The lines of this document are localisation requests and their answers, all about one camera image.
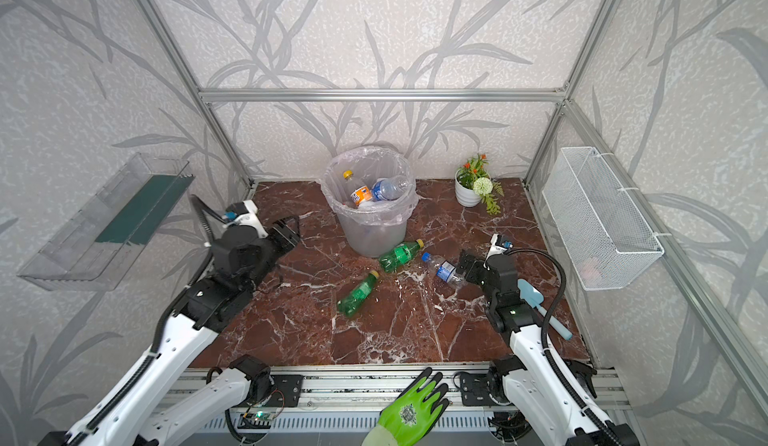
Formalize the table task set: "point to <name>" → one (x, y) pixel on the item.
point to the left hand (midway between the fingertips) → (303, 213)
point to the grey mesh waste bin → (372, 235)
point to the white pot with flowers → (474, 185)
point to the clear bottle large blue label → (392, 188)
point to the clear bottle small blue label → (445, 270)
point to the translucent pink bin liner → (368, 164)
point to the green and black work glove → (410, 417)
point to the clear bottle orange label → (361, 194)
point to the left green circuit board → (260, 420)
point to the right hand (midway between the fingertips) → (477, 246)
